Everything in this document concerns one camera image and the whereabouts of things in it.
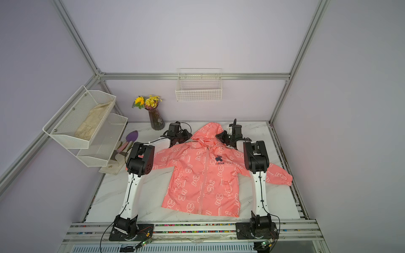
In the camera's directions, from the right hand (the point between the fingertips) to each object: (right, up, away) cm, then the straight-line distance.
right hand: (217, 136), depth 111 cm
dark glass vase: (-43, +11, -1) cm, 44 cm away
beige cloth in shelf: (-66, +4, -35) cm, 75 cm away
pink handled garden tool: (-63, -8, -10) cm, 65 cm away
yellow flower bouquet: (-44, +22, -13) cm, 50 cm away
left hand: (-18, +1, 0) cm, 18 cm away
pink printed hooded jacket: (-8, -24, -18) cm, 31 cm away
